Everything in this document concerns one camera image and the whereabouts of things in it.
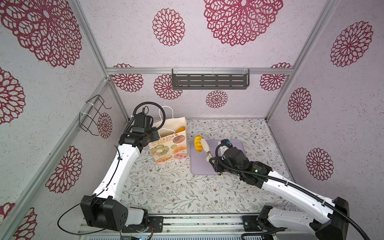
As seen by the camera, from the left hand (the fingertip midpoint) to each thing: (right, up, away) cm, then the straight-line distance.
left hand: (152, 136), depth 80 cm
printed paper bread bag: (+10, -4, +4) cm, 12 cm away
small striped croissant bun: (+24, -4, +2) cm, 24 cm away
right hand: (+30, -11, -6) cm, 32 cm away
